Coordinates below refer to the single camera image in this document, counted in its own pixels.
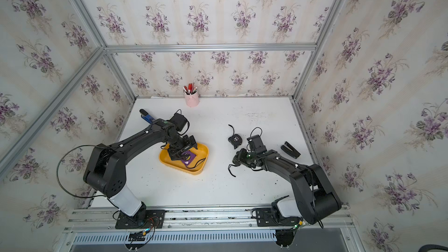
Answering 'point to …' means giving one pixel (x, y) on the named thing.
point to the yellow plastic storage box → (197, 166)
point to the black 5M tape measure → (236, 140)
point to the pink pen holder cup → (192, 100)
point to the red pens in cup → (190, 89)
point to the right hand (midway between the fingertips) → (238, 158)
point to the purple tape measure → (187, 157)
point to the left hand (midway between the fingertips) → (194, 152)
